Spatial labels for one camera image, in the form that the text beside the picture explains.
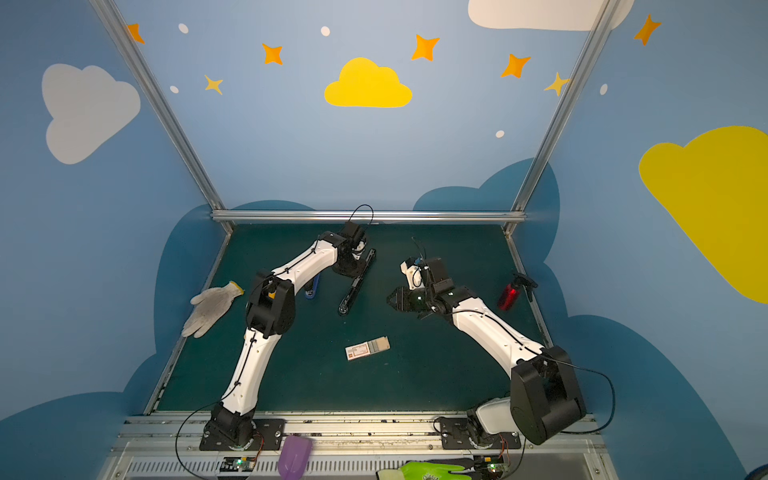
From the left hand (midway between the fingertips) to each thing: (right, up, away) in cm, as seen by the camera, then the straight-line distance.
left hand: (360, 271), depth 104 cm
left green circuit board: (-27, -45, -33) cm, 62 cm away
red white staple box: (+4, -22, -15) cm, 27 cm away
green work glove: (+17, -45, -35) cm, 59 cm away
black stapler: (-5, -11, -8) cm, 14 cm away
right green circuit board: (+34, -45, -33) cm, 65 cm away
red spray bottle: (+48, -6, -12) cm, 50 cm away
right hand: (+12, -6, -20) cm, 24 cm away
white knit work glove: (-49, -11, -6) cm, 51 cm away
